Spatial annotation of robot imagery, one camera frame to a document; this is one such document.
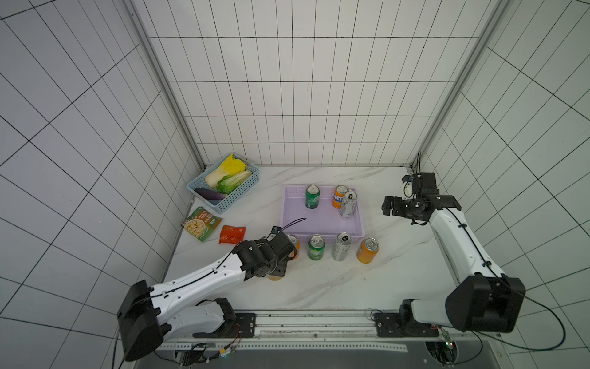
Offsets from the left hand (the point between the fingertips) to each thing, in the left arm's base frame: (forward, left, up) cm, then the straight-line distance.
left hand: (269, 266), depth 77 cm
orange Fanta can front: (+8, -9, +2) cm, 12 cm away
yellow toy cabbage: (+49, +24, -1) cm, 54 cm away
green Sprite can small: (+7, -17, +1) cm, 18 cm away
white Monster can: (+24, -31, +3) cm, 39 cm away
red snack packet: (+15, +17, -7) cm, 24 cm away
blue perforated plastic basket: (+27, +25, -3) cm, 37 cm away
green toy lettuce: (+38, +23, -1) cm, 44 cm away
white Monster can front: (+6, -25, +2) cm, 25 cm away
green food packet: (+21, +33, -8) cm, 40 cm away
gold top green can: (-3, -1, -4) cm, 5 cm away
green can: (+30, -16, 0) cm, 34 cm away
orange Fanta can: (+30, -27, +1) cm, 40 cm away
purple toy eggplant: (+33, +30, -4) cm, 45 cm away
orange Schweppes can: (+6, -34, +2) cm, 35 cm away
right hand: (+21, -43, +8) cm, 48 cm away
